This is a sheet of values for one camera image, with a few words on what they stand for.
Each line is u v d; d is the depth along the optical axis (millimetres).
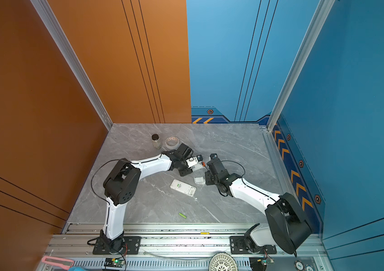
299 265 685
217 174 664
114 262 709
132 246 729
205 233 790
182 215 816
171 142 1116
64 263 687
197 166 955
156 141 1023
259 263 697
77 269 658
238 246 725
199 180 934
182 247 755
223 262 682
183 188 894
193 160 869
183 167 860
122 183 535
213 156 786
